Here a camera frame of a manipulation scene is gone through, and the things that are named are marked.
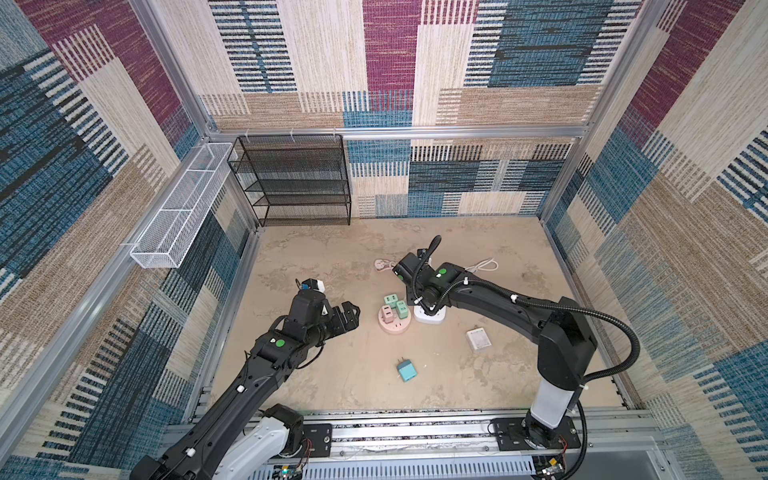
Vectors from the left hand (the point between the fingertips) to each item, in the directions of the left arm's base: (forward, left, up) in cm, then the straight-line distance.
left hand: (348, 310), depth 78 cm
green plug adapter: (+8, -11, -9) cm, 16 cm away
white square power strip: (+4, -25, -13) cm, 29 cm away
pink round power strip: (+2, -13, -13) cm, 19 cm away
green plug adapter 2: (+5, -14, -9) cm, 17 cm away
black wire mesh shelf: (+53, +23, +1) cm, 58 cm away
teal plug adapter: (-10, -15, -15) cm, 23 cm away
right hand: (+7, -20, -4) cm, 22 cm away
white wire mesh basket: (+10, +42, +17) cm, 46 cm away
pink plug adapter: (+3, -10, -9) cm, 14 cm away
